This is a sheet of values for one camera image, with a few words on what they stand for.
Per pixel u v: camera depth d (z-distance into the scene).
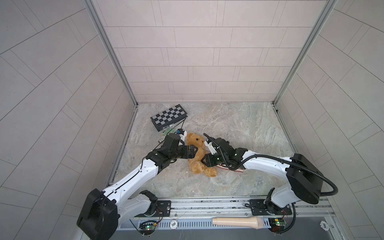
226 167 0.61
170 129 1.00
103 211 0.37
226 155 0.63
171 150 0.61
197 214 0.70
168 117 1.04
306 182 0.42
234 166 0.60
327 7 0.71
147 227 0.65
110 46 0.85
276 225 0.68
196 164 0.71
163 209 0.71
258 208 0.71
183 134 0.72
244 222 0.66
